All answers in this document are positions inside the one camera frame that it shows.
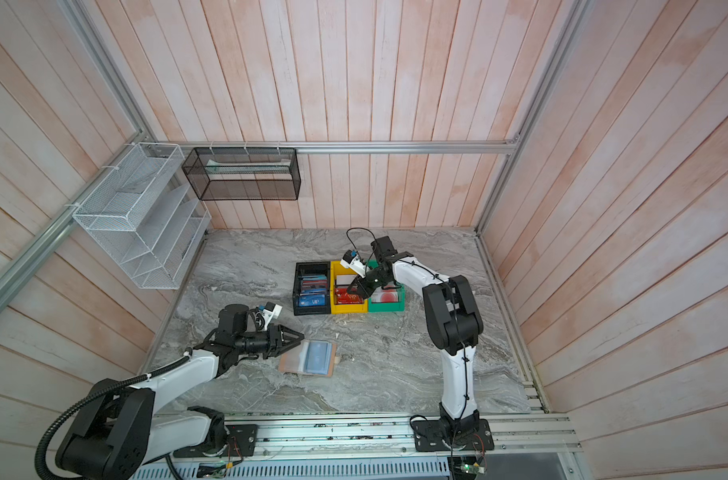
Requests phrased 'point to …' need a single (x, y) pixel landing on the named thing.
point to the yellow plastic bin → (337, 268)
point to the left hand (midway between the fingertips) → (301, 344)
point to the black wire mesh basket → (244, 173)
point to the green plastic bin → (387, 307)
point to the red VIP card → (342, 297)
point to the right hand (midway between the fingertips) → (350, 288)
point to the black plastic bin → (312, 269)
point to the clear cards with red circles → (384, 295)
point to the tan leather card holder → (311, 357)
